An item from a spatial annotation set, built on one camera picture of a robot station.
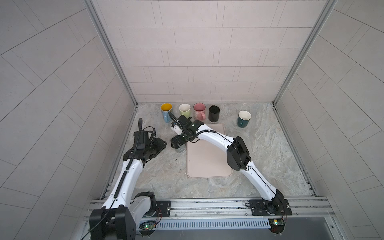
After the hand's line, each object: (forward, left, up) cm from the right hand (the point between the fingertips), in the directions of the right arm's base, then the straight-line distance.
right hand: (176, 142), depth 92 cm
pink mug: (+19, -16, +7) cm, 25 cm away
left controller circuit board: (-42, +11, -1) cm, 43 cm away
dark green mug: (+12, -44, +6) cm, 46 cm away
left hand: (-5, +3, +9) cm, 11 cm away
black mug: (+19, -26, +4) cm, 32 cm away
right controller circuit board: (-44, -47, -6) cm, 65 cm away
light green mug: (+23, -5, +6) cm, 24 cm away
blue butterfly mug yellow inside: (+23, +7, +8) cm, 25 cm away
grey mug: (-6, -3, +2) cm, 7 cm away
